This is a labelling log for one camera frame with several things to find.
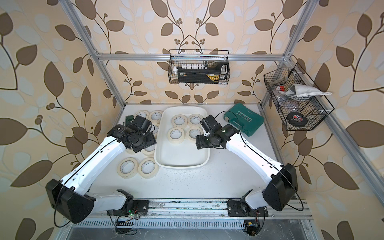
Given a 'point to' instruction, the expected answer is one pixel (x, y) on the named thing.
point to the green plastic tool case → (247, 119)
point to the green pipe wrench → (128, 118)
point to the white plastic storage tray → (169, 155)
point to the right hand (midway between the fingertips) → (202, 142)
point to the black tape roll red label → (296, 119)
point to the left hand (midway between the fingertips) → (152, 142)
